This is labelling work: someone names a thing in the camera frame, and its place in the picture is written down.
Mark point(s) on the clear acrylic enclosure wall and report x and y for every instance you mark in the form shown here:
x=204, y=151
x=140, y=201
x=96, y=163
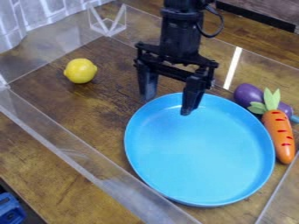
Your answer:
x=63, y=154

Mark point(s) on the orange toy carrot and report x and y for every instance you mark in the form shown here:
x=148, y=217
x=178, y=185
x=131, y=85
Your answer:
x=275, y=120

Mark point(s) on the blue plastic object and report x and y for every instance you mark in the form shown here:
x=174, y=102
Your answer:
x=11, y=211

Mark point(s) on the blue round plastic tray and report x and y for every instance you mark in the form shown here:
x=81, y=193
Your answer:
x=207, y=159

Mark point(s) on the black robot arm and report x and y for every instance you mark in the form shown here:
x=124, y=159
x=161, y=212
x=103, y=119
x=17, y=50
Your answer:
x=183, y=4

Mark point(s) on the white patterned curtain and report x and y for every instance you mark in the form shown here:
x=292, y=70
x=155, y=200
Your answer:
x=24, y=15

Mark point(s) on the purple toy eggplant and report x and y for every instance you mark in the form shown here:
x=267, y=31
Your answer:
x=248, y=93

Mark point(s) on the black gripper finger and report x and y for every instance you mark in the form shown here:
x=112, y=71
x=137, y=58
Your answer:
x=147, y=81
x=196, y=85

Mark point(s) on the yellow toy lemon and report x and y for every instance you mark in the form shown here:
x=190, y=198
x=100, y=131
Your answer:
x=80, y=71

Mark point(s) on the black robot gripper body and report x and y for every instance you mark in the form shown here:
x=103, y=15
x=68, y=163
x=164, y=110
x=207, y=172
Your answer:
x=175, y=57

